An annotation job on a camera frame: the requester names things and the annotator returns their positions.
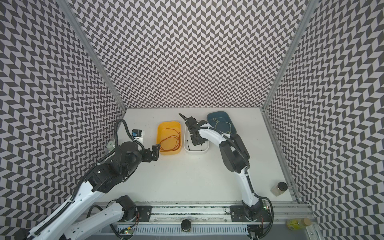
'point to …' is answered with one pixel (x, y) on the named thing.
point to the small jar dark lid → (279, 189)
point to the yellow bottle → (298, 223)
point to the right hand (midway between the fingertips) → (201, 139)
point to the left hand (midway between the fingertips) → (152, 144)
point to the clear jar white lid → (110, 146)
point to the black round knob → (186, 225)
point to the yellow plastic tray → (172, 143)
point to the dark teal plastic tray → (221, 120)
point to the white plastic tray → (194, 149)
